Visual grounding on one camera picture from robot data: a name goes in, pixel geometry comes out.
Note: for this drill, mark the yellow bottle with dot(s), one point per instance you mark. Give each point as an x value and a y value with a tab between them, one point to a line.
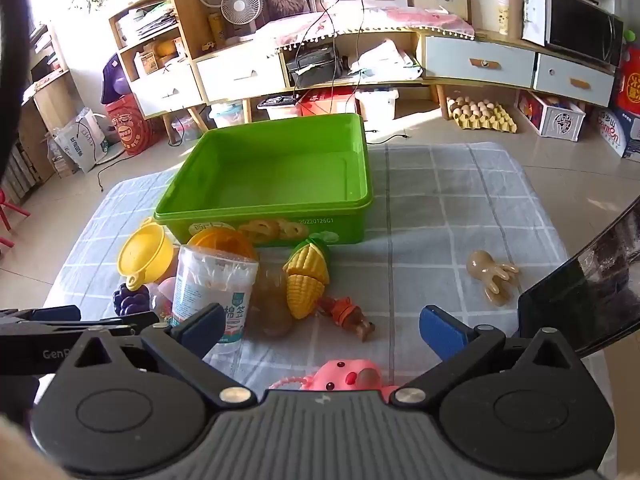
502	7

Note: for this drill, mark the black bag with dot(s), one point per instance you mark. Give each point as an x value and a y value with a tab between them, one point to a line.
315	65

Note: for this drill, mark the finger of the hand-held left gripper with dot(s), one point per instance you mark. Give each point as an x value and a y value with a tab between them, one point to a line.
125	321
62	312

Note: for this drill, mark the white crumpled cloth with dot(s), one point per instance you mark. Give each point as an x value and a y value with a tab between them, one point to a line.
380	57

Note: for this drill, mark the purple plastic seat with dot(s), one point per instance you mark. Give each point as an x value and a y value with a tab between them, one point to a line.
115	80

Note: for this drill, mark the white cabinet drawer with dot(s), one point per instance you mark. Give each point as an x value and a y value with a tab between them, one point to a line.
477	60
575	80
165	92
240	77

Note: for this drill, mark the orange toy bowl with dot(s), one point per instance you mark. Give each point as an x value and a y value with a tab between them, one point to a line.
220	240

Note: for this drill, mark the red gift box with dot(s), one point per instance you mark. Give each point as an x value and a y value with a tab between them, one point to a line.
630	87

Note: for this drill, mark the teal lidded container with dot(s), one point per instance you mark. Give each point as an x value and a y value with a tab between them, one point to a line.
227	115

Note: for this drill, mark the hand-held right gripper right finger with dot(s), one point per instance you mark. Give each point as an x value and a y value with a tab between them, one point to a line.
442	332

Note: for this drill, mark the small white desk fan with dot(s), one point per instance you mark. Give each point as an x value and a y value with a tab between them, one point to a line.
240	5

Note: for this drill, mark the clear cotton swab jar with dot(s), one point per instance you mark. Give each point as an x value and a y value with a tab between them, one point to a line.
215	280

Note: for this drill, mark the green plastic bin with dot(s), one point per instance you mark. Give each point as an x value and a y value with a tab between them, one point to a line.
270	170

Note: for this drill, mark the yellow toy corn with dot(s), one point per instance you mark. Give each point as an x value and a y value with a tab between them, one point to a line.
305	285

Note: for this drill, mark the yellow canister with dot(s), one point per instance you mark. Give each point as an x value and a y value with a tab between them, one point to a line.
216	32

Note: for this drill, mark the red storage box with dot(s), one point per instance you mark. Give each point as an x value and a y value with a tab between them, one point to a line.
327	102

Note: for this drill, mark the pink fringed cloth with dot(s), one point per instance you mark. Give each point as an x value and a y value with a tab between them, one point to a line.
375	22

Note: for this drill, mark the yellow egg tray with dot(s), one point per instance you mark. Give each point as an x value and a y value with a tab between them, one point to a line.
480	112

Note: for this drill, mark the beige octopus toy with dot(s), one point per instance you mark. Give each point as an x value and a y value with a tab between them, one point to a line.
482	266

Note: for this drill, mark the white printed carton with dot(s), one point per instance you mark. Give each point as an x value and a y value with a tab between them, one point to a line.
555	117

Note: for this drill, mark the pink card box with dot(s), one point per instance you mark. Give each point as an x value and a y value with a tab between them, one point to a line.
162	300

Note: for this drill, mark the red plastic chair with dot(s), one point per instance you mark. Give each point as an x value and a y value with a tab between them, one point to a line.
5	220

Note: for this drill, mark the red white carton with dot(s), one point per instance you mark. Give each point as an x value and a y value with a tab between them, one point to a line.
615	132

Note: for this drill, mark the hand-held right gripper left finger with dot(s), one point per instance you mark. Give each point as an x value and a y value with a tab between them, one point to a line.
205	322

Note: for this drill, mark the purple toy grapes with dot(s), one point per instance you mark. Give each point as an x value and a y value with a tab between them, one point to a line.
131	300

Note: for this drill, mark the brown orange toy figure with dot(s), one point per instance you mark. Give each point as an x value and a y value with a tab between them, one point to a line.
350	317

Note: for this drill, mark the black tablet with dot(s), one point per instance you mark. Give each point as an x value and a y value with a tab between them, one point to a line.
575	285

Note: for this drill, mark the pink animal toy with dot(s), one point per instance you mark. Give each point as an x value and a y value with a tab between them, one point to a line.
345	375

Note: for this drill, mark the wooden shelf cabinet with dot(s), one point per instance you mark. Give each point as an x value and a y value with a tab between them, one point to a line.
187	15

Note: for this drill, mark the small cardboard box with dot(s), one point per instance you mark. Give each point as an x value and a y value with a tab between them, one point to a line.
147	60

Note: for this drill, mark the white printed bag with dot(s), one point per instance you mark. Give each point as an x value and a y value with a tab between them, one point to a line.
80	142

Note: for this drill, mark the white storage box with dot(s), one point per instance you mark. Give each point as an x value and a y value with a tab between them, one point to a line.
377	105

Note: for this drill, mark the black microwave oven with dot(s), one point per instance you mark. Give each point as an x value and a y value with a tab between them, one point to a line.
580	27

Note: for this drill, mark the wooden desk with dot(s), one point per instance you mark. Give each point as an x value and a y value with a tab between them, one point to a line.
50	95

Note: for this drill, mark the clear storage box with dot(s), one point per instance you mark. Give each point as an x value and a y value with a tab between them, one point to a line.
185	127

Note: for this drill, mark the red printed bag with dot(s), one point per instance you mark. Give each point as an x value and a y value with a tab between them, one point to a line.
132	130

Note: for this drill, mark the yellow toy bowl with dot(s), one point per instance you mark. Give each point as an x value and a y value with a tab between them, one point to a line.
142	255

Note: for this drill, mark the wooden low cabinet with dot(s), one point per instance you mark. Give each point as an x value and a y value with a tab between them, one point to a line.
537	67

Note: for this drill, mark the black lidded storage box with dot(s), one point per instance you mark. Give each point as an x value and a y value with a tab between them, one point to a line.
277	107

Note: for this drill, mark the stack of papers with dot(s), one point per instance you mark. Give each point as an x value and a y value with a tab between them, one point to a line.
150	20

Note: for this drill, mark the grey checked blanket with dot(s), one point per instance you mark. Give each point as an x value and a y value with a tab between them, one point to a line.
450	200

